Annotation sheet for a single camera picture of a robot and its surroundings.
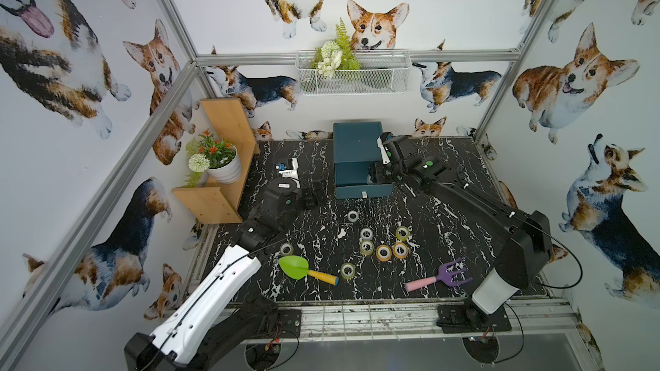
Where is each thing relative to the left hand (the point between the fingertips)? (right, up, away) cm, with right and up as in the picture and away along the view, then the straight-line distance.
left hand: (311, 176), depth 74 cm
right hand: (+22, +5, +10) cm, 24 cm away
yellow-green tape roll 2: (+17, -25, +15) cm, 34 cm away
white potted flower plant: (-36, +5, +19) cm, 41 cm away
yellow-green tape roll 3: (-11, -26, +14) cm, 32 cm away
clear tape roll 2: (+17, -22, +19) cm, 33 cm away
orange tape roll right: (+29, -26, +14) cm, 41 cm away
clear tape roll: (+12, -17, +21) cm, 30 cm away
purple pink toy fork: (+41, -33, +8) cm, 53 cm away
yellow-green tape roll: (+30, -22, +19) cm, 42 cm away
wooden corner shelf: (-31, -10, +11) cm, 34 cm away
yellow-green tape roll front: (+10, -31, +10) cm, 35 cm away
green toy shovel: (-6, -31, +10) cm, 33 cm away
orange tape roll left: (+23, -27, +14) cm, 38 cm away
